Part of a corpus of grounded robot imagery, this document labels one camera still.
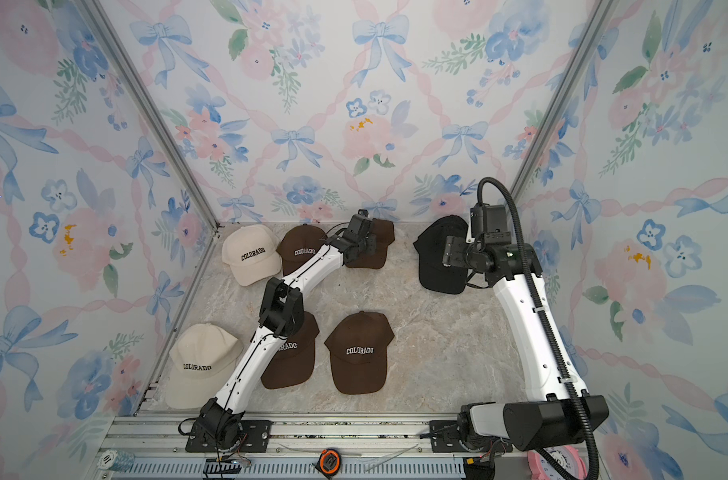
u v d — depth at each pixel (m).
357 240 0.86
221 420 0.64
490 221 0.53
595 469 0.35
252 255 1.03
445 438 0.73
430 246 1.10
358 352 0.82
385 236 1.13
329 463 0.68
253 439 0.74
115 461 0.66
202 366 0.80
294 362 0.85
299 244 1.06
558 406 0.38
